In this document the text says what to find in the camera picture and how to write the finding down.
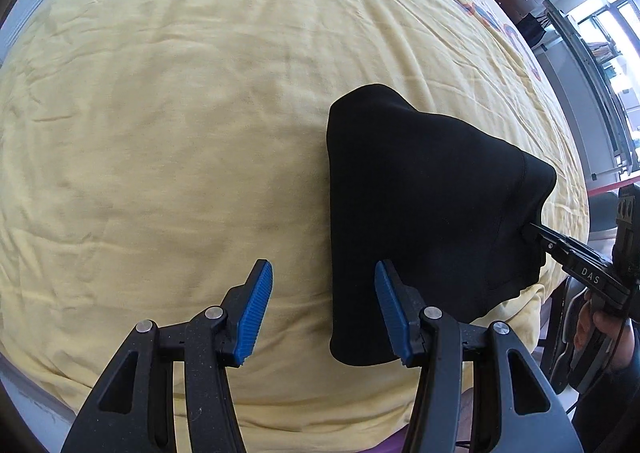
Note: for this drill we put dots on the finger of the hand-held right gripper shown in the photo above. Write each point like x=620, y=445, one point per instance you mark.
x=595, y=278
x=560, y=238

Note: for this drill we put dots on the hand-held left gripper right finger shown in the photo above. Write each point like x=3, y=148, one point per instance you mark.
x=392, y=313

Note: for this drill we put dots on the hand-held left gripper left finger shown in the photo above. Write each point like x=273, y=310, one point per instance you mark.
x=255, y=313

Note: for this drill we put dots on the black pants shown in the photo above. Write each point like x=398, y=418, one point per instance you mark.
x=425, y=183

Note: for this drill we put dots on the person's right forearm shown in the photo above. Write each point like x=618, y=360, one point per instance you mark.
x=615, y=408

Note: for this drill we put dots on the person's right hand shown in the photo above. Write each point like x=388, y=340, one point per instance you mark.
x=607, y=328

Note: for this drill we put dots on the dark chair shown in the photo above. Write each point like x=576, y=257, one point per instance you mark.
x=557, y=333

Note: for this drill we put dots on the glass desk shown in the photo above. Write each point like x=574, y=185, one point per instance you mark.
x=585, y=73

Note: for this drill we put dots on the yellow printed bedspread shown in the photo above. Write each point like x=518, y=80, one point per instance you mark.
x=175, y=133

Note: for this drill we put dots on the black bag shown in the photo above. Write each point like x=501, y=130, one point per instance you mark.
x=532, y=30

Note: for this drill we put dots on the window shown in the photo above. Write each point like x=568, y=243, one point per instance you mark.
x=615, y=18

